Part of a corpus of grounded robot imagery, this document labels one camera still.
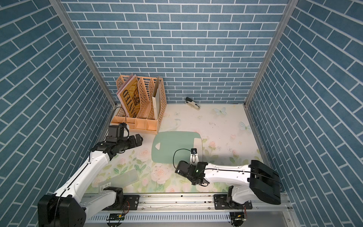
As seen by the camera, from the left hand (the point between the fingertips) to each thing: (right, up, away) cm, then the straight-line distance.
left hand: (139, 140), depth 83 cm
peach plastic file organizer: (-7, +24, +22) cm, 34 cm away
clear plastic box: (-10, -24, -2) cm, 26 cm away
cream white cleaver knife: (+35, -5, +13) cm, 38 cm away
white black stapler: (+31, +25, +35) cm, 53 cm away
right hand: (+31, -17, -1) cm, 35 cm away
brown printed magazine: (-12, +28, +10) cm, 32 cm away
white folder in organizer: (+10, +23, +1) cm, 25 cm away
